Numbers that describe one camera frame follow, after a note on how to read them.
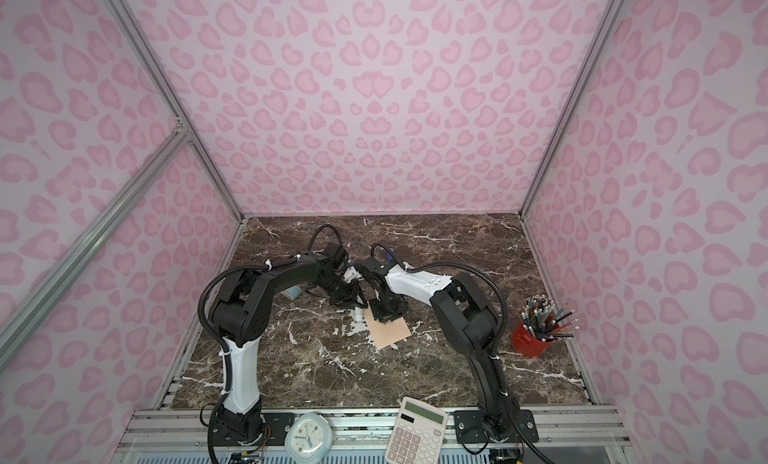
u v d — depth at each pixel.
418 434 0.71
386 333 0.90
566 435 0.73
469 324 0.53
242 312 0.55
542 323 0.76
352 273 0.93
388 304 0.80
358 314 0.90
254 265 1.07
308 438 0.69
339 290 0.85
